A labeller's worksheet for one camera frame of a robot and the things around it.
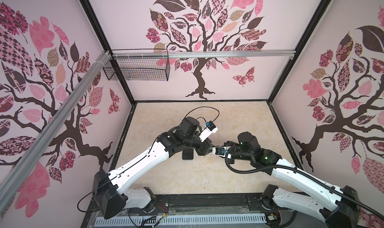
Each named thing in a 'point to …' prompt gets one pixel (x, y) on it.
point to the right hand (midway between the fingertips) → (214, 146)
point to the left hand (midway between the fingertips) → (211, 147)
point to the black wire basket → (138, 68)
